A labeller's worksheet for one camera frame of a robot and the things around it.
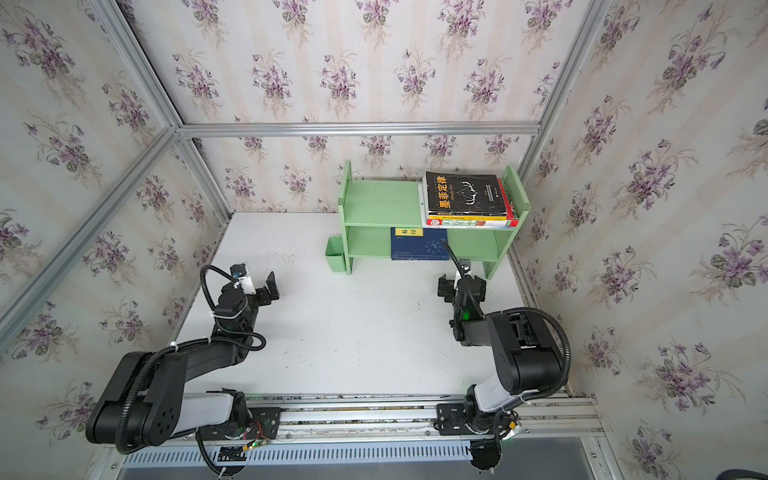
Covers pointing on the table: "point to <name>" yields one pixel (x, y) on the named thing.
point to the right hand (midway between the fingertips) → (471, 276)
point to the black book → (464, 194)
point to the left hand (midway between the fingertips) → (256, 277)
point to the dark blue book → (418, 243)
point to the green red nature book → (511, 219)
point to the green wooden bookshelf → (373, 207)
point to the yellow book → (467, 218)
